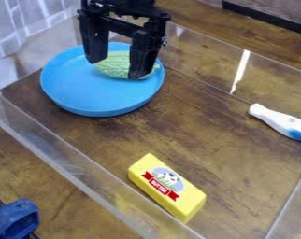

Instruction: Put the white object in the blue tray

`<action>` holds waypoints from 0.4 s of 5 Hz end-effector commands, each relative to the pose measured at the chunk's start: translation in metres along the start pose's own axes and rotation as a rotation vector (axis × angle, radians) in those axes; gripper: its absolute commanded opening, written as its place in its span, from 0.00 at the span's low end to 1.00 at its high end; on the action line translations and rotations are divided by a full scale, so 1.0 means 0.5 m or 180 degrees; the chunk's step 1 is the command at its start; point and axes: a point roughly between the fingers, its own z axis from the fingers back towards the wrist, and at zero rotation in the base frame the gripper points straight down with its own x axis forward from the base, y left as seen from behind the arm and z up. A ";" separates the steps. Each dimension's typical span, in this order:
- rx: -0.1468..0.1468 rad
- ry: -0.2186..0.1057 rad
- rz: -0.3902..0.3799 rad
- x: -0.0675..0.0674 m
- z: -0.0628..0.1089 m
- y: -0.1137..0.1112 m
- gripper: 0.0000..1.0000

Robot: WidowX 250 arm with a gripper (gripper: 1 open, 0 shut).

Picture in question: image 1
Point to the green bumpy toy gourd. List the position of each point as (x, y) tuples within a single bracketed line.
[(115, 65)]

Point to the clear acrylic enclosure wall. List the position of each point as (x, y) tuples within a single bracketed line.
[(104, 188)]

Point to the yellow toy butter block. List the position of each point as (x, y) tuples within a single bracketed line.
[(167, 187)]

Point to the white and blue toy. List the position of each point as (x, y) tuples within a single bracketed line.
[(285, 123)]

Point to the blue round tray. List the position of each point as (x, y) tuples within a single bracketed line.
[(79, 88)]

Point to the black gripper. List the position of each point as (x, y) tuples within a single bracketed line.
[(96, 23)]

